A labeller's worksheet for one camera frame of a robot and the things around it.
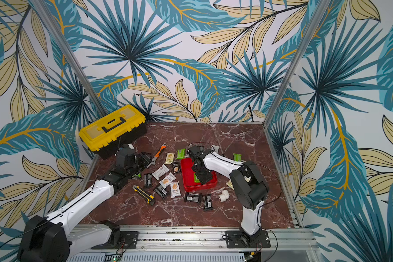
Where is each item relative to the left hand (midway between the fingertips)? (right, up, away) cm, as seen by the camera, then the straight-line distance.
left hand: (151, 157), depth 83 cm
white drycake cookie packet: (+12, -18, +5) cm, 22 cm away
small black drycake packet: (+11, -7, +13) cm, 19 cm away
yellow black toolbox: (-28, +11, +7) cm, 30 cm away
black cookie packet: (+4, -18, +4) cm, 19 cm away
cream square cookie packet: (+41, -15, +7) cm, 45 cm away
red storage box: (+18, -11, +12) cm, 24 cm away
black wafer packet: (+21, -21, +2) cm, 30 cm away
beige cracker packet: (+6, -2, +17) cm, 18 cm away
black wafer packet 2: (+29, -24, 0) cm, 38 cm away
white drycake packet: (+7, -13, +7) cm, 17 cm away
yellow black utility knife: (-1, -21, +1) cm, 21 cm away
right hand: (+23, -10, +9) cm, 27 cm away
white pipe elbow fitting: (+38, -20, +1) cm, 43 cm away
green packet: (+14, 0, +18) cm, 23 cm away
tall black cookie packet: (-4, -13, +7) cm, 15 cm away
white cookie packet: (+3, -10, +11) cm, 15 cm away
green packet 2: (+23, -13, +7) cm, 28 cm away
